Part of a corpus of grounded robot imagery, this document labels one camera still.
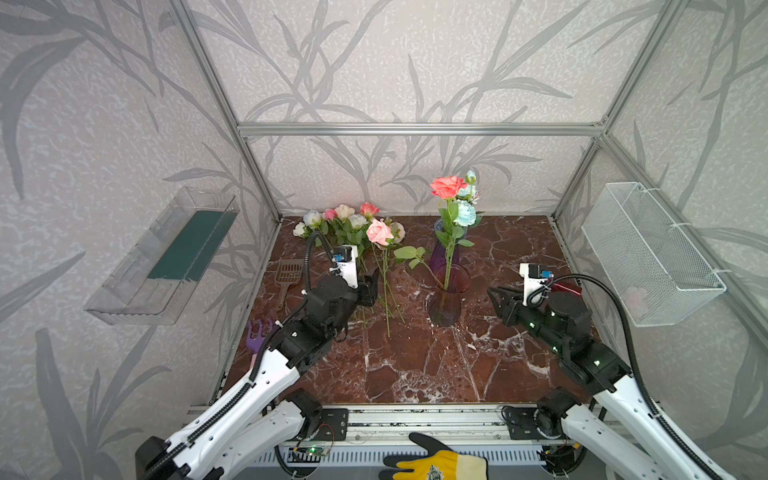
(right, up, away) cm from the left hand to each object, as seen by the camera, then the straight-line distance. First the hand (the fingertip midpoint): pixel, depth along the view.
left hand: (376, 259), depth 71 cm
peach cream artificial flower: (+4, +8, +41) cm, 42 cm away
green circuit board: (-15, -46, 0) cm, 48 cm away
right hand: (+28, -5, +1) cm, 29 cm away
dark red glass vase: (+18, -14, +15) cm, 27 cm away
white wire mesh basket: (+59, -2, -10) cm, 60 cm away
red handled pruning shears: (+57, -10, +25) cm, 63 cm away
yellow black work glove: (+15, -46, -5) cm, 49 cm away
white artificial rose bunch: (-17, +10, +40) cm, 45 cm away
